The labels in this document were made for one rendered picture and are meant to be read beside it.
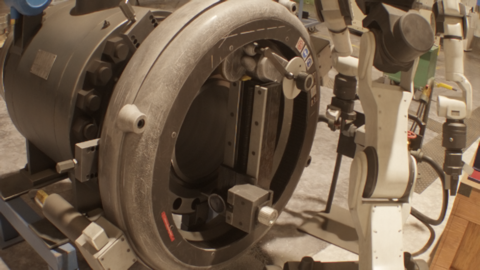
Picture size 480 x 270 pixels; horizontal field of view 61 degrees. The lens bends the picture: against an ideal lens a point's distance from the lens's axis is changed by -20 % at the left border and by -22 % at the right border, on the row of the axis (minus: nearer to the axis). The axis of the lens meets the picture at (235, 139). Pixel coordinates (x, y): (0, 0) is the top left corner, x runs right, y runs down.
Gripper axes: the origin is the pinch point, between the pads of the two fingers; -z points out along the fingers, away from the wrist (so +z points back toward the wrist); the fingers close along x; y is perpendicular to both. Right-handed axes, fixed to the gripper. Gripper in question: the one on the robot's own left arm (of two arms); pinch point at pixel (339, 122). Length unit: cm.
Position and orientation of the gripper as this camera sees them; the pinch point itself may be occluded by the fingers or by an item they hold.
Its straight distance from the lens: 185.4
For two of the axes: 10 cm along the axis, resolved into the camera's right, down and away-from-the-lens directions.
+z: 1.0, -9.2, -3.8
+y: -6.2, 2.4, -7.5
